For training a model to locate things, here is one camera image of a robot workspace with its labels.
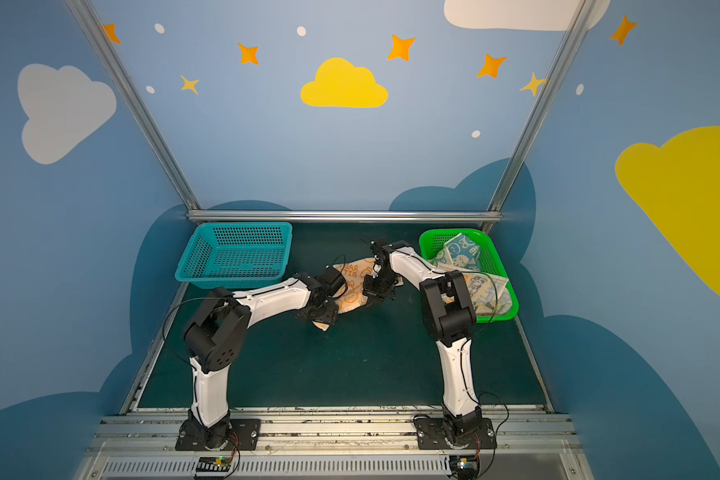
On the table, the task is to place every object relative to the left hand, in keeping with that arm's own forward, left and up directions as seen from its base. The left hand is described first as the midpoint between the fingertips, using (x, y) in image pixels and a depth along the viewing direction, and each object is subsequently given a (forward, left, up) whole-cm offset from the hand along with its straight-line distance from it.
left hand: (322, 313), depth 95 cm
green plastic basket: (+29, -39, +5) cm, 49 cm away
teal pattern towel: (+24, -49, +4) cm, 55 cm away
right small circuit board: (-40, -39, -4) cm, 56 cm away
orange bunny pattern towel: (+4, -10, +4) cm, 12 cm away
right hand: (+4, -15, +2) cm, 16 cm away
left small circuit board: (-40, +24, -5) cm, 47 cm away
